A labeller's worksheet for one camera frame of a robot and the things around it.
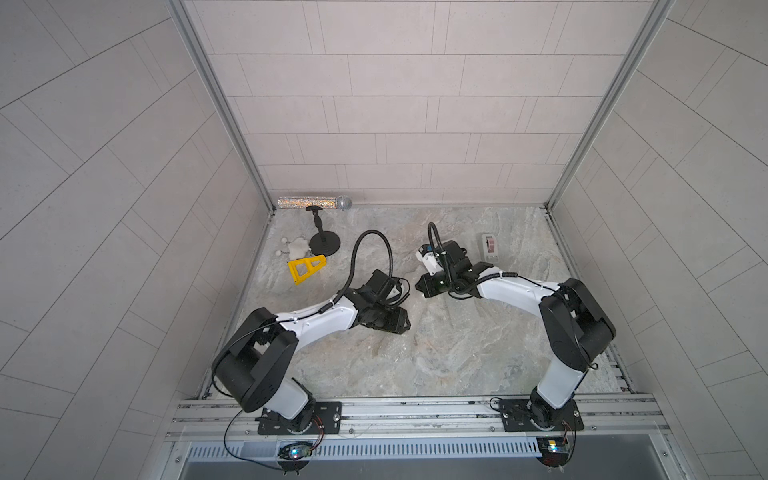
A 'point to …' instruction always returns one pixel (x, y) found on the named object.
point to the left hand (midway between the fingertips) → (407, 324)
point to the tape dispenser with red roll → (490, 247)
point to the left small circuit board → (296, 450)
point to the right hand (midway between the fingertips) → (417, 285)
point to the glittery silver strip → (302, 202)
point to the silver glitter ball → (344, 202)
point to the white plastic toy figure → (297, 248)
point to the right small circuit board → (553, 449)
